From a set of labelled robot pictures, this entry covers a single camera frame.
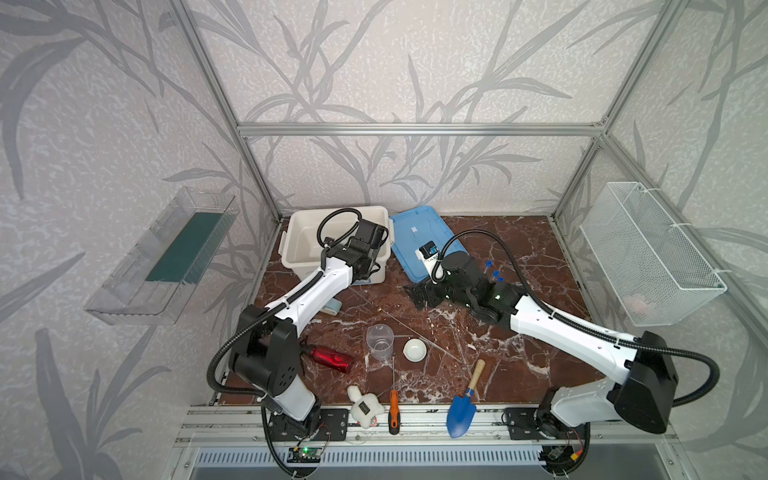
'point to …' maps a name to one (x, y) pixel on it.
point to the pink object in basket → (634, 304)
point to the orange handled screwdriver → (394, 420)
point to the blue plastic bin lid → (415, 228)
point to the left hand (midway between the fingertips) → (378, 240)
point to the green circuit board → (304, 455)
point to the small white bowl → (414, 350)
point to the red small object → (333, 358)
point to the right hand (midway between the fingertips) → (418, 268)
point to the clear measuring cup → (380, 340)
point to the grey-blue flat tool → (333, 307)
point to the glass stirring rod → (394, 319)
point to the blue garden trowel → (461, 410)
